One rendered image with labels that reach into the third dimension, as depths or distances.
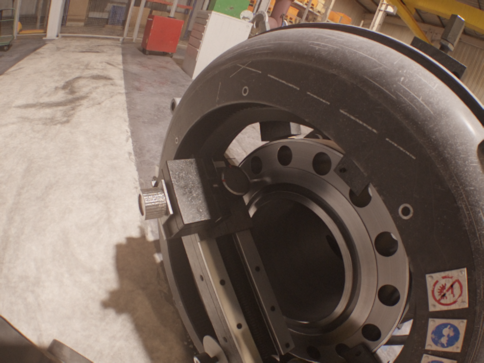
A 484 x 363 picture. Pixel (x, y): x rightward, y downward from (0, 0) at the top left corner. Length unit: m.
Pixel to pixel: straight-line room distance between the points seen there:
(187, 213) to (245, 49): 0.22
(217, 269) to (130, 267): 0.73
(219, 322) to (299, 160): 0.30
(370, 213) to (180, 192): 0.26
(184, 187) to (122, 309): 0.74
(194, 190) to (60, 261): 0.89
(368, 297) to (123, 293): 0.87
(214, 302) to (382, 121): 0.35
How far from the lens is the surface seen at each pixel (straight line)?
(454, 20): 0.35
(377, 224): 0.35
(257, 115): 0.37
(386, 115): 0.19
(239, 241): 0.43
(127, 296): 1.03
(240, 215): 0.43
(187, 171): 0.35
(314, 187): 0.38
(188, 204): 0.32
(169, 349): 0.96
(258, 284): 0.43
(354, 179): 0.34
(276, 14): 4.72
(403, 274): 0.35
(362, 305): 0.40
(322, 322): 0.47
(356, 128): 0.20
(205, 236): 0.39
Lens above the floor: 0.92
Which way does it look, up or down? 32 degrees down
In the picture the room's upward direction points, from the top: 22 degrees clockwise
